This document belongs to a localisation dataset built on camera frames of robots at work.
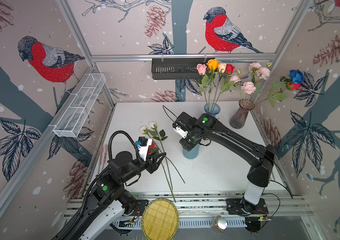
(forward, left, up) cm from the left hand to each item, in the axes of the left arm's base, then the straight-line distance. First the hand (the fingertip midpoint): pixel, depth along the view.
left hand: (161, 153), depth 64 cm
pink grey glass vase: (+34, -51, -21) cm, 65 cm away
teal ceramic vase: (+12, -18, -27) cm, 34 cm away
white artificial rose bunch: (+27, +3, -26) cm, 38 cm away
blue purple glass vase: (+34, -30, -8) cm, 46 cm away
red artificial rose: (+31, -61, +7) cm, 69 cm away
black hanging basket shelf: (+65, -8, 0) cm, 66 cm away
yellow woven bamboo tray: (-22, +1, -27) cm, 35 cm away
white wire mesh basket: (+15, +45, +3) cm, 48 cm away
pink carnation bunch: (+37, -48, +6) cm, 61 cm away
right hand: (+8, -11, -9) cm, 16 cm away
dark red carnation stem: (-4, -2, -27) cm, 28 cm away
